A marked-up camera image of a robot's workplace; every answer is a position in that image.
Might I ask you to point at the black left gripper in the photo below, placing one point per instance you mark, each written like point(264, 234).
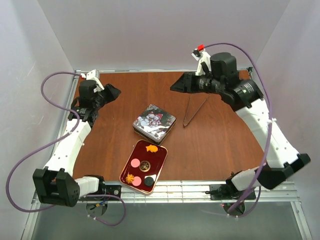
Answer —
point(106, 92)

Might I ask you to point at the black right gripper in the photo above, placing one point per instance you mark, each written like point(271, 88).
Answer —
point(189, 82)

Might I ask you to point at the metal serving tongs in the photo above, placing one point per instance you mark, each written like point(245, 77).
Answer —
point(194, 104)

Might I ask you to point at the gold tin lid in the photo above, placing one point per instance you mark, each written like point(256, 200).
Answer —
point(154, 116)

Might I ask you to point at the gold square cookie tin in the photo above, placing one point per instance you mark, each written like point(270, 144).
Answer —
point(155, 134)

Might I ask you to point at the dark red serving tray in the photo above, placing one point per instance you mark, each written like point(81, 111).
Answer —
point(151, 164)

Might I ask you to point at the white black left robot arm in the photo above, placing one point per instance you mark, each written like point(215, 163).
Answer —
point(54, 184)

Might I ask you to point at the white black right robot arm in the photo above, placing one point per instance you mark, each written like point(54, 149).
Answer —
point(218, 74)

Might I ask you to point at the orange fish-shaped cookie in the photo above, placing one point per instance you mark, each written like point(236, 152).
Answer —
point(152, 148)

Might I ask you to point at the pink round cookie upper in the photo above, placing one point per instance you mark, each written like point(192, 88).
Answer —
point(135, 163)

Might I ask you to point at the pink round cookie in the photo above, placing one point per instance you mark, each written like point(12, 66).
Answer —
point(135, 163)
point(136, 181)

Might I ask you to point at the orange swirl cookie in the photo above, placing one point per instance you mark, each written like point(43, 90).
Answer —
point(129, 178)

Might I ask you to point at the pink round cookie lower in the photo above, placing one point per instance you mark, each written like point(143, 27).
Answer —
point(136, 181)

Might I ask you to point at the black round cookie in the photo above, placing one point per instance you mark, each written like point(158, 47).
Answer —
point(148, 181)

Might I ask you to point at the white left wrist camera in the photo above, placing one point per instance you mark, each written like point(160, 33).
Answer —
point(95, 76)

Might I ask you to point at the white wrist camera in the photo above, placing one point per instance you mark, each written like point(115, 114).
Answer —
point(203, 60)
point(95, 76)

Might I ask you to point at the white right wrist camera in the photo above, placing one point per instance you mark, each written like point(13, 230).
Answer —
point(203, 60)

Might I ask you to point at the aluminium left frame rail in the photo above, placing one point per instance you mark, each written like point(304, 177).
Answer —
point(70, 99)

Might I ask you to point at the aluminium frame rail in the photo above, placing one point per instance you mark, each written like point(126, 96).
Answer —
point(192, 191)
point(70, 99)
point(250, 73)

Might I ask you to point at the aluminium right frame rail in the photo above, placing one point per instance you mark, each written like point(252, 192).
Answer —
point(250, 73)

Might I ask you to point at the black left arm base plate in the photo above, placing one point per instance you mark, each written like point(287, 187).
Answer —
point(112, 190)

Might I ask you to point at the aluminium front frame rail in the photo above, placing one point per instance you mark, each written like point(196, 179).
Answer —
point(192, 191)

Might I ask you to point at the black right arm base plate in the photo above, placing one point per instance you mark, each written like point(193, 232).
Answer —
point(223, 192)

